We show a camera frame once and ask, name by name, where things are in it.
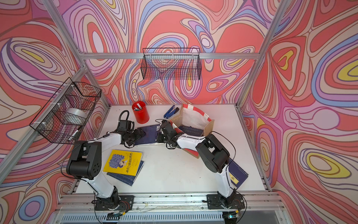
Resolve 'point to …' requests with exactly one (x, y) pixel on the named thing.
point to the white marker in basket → (73, 135)
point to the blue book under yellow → (129, 180)
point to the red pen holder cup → (140, 109)
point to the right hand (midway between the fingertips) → (157, 140)
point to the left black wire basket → (63, 118)
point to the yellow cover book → (124, 162)
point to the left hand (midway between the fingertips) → (143, 136)
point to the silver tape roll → (76, 116)
